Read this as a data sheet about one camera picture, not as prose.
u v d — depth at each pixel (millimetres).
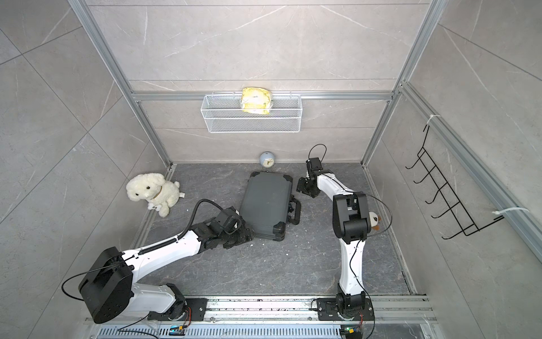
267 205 924
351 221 565
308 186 901
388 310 746
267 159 1143
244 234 746
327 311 728
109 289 411
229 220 659
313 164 847
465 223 606
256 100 859
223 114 1004
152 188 889
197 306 733
